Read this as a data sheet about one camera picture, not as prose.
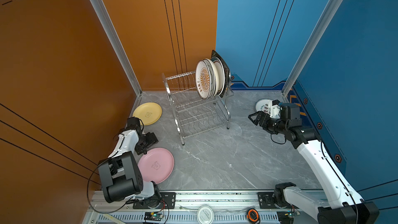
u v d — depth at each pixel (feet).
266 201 2.38
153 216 2.31
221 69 2.29
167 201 2.42
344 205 1.22
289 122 1.81
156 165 2.78
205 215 2.12
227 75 2.28
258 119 2.16
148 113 3.53
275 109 2.22
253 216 2.20
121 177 1.46
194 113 3.36
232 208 2.39
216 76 2.25
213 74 2.24
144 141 2.44
